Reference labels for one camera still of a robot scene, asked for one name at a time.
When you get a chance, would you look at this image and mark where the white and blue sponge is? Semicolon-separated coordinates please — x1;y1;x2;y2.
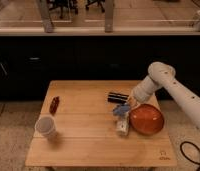
113;104;128;116

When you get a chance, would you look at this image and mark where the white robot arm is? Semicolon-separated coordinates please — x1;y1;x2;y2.
130;62;200;131

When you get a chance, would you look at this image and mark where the orange ceramic bowl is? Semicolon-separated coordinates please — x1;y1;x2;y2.
130;104;164;135

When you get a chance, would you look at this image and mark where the white bottle on table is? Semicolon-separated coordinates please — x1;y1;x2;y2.
116;115;129;136

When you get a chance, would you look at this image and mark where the wooden table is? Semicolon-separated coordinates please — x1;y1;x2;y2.
26;80;176;167

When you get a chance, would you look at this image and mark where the white plastic cup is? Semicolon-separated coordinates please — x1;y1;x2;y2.
35;116;57;139

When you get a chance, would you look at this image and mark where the black cabinet counter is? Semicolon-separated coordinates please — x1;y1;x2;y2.
0;36;200;100

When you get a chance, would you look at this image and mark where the black cable on floor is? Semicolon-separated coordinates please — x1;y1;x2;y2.
179;140;200;171

